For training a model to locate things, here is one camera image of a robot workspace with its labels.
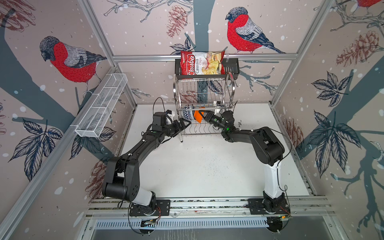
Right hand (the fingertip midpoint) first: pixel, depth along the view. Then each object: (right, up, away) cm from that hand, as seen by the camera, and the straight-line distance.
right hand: (196, 114), depth 89 cm
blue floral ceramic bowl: (-3, +2, +8) cm, 8 cm away
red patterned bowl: (-6, 0, +9) cm, 10 cm away
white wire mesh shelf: (-51, +5, -11) cm, 53 cm away
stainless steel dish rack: (+3, +12, +33) cm, 35 cm away
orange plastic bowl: (+1, -1, +1) cm, 2 cm away
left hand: (-6, -6, -6) cm, 10 cm away
